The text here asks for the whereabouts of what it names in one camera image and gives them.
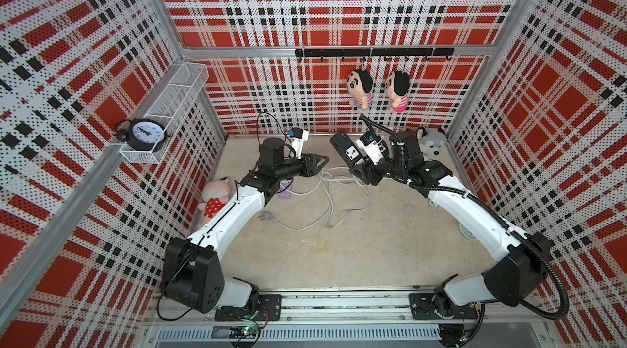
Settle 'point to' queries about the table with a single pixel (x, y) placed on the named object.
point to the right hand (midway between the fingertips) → (361, 164)
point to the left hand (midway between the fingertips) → (328, 159)
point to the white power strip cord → (265, 215)
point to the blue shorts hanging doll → (359, 83)
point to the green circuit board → (236, 332)
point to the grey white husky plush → (431, 143)
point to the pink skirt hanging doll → (397, 86)
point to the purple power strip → (286, 193)
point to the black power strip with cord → (348, 149)
